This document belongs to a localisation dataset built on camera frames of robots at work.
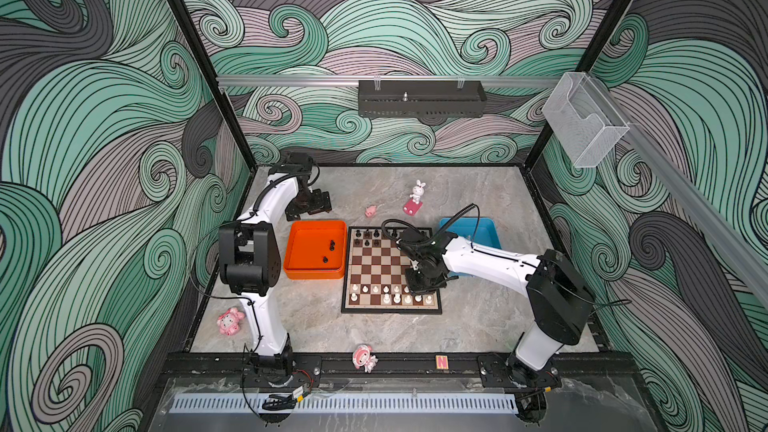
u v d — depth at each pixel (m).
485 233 1.01
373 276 0.88
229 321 0.78
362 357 0.73
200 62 0.88
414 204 1.07
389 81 0.94
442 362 0.74
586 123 0.78
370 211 1.04
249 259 0.51
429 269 0.62
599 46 0.85
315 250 0.95
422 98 0.95
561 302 0.44
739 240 0.53
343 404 0.70
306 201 0.80
